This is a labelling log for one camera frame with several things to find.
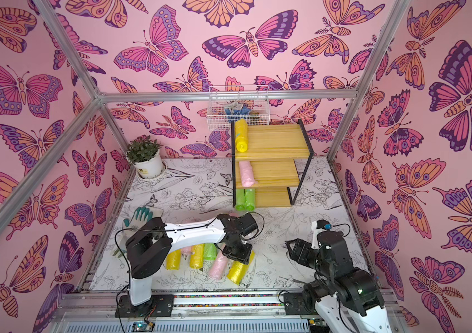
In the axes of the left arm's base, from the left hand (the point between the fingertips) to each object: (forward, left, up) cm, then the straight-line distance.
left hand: (248, 262), depth 81 cm
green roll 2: (+28, -1, +3) cm, 28 cm away
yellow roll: (-4, +4, +2) cm, 6 cm away
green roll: (+27, +4, +3) cm, 27 cm away
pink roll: (+29, +1, +19) cm, 35 cm away
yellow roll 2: (+2, +21, 0) cm, 21 cm away
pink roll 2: (-2, +12, +1) cm, 12 cm away
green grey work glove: (+20, +49, +1) cm, 53 cm away
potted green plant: (+46, +50, +15) cm, 70 cm away
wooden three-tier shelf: (+28, -11, +32) cm, 44 cm away
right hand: (+1, -15, +16) cm, 22 cm away
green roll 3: (+4, +16, +2) cm, 16 cm away
